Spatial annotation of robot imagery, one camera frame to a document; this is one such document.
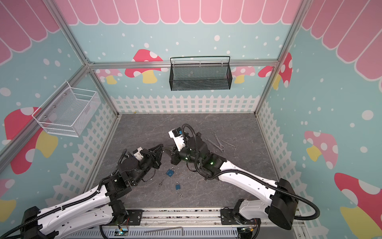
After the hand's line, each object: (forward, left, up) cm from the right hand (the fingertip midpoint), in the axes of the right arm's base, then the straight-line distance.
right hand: (162, 149), depth 66 cm
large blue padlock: (+1, +1, -30) cm, 30 cm away
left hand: (+3, -1, -2) cm, 4 cm away
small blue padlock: (-6, -4, -30) cm, 31 cm away
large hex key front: (-27, 0, -29) cm, 40 cm away
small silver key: (-6, +6, -29) cm, 30 cm away
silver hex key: (+22, -38, -30) cm, 53 cm away
